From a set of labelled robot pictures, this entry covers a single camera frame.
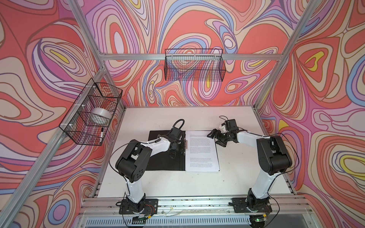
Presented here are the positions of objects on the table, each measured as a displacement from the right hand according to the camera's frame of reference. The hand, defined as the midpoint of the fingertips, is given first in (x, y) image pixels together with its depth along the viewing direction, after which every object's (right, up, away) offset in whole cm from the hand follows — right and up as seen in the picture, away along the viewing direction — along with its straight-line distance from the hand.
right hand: (212, 140), depth 97 cm
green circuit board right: (+19, -36, -26) cm, 48 cm away
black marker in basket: (-62, +7, -25) cm, 67 cm away
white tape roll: (-63, +18, -24) cm, 70 cm away
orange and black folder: (-32, -11, -10) cm, 35 cm away
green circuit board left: (-42, -35, -27) cm, 61 cm away
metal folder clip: (-18, -2, -1) cm, 18 cm away
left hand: (-18, -6, -3) cm, 19 cm away
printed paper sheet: (-8, -9, -4) cm, 12 cm away
